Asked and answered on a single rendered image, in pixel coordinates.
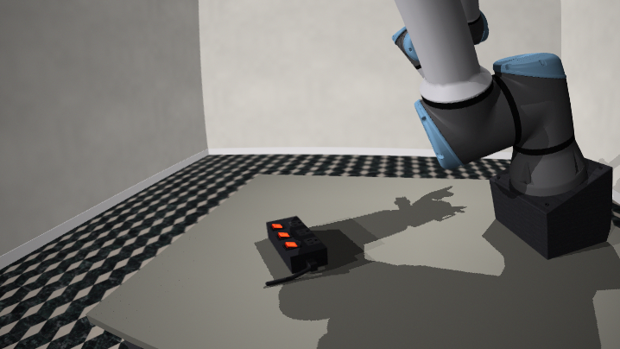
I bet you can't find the black power strip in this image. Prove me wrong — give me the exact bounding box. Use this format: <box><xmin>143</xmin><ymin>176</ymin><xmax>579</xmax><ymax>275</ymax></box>
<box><xmin>265</xmin><ymin>216</ymin><xmax>328</xmax><ymax>286</ymax></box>

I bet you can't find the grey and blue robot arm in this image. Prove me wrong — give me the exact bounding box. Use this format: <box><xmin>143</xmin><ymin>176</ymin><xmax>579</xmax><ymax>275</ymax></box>
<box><xmin>392</xmin><ymin>0</ymin><xmax>586</xmax><ymax>196</ymax></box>

